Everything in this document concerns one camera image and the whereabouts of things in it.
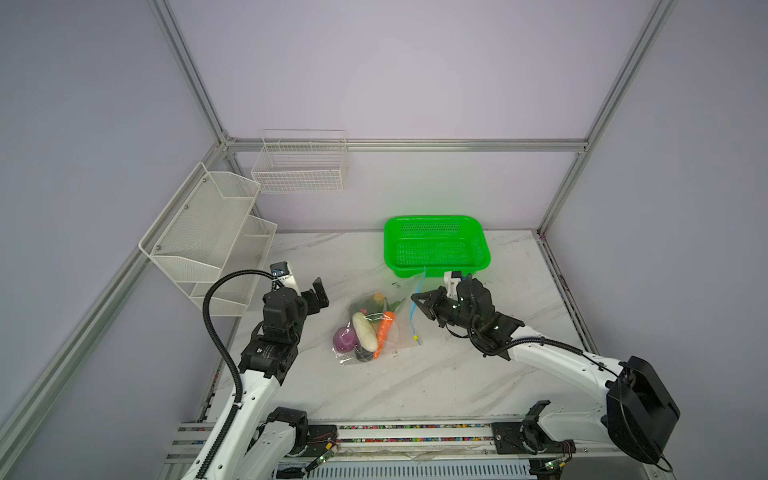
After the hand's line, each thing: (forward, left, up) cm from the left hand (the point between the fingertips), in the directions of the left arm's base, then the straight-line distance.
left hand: (301, 285), depth 75 cm
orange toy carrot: (-4, -21, -17) cm, 28 cm away
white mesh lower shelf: (-2, +19, -3) cm, 19 cm away
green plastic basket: (+36, -39, -24) cm, 58 cm away
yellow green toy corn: (+3, -19, -14) cm, 23 cm away
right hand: (-2, -27, -2) cm, 27 cm away
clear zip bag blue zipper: (-4, -27, -14) cm, 31 cm away
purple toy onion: (-7, -10, -17) cm, 21 cm away
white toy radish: (-6, -16, -15) cm, 22 cm away
